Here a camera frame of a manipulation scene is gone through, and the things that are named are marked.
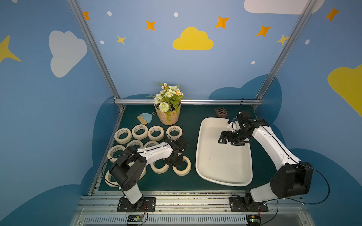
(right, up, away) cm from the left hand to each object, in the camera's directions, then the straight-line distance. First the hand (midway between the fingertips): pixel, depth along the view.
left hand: (177, 162), depth 89 cm
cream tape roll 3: (-17, +21, +16) cm, 31 cm away
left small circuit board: (-21, -24, -17) cm, 36 cm away
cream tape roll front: (+3, -4, -7) cm, 9 cm away
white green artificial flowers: (-5, +40, -1) cm, 41 cm away
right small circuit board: (+41, -26, -16) cm, 51 cm away
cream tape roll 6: (-11, -4, -5) cm, 12 cm away
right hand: (+30, +15, -6) cm, 34 cm away
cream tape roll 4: (-3, +21, +16) cm, 26 cm away
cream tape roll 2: (-30, +22, +16) cm, 40 cm away
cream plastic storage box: (+28, -1, +2) cm, 28 cm away
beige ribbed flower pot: (-6, +28, +4) cm, 29 cm away
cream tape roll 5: (-29, +12, +7) cm, 32 cm away
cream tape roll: (-38, +12, +9) cm, 41 cm away
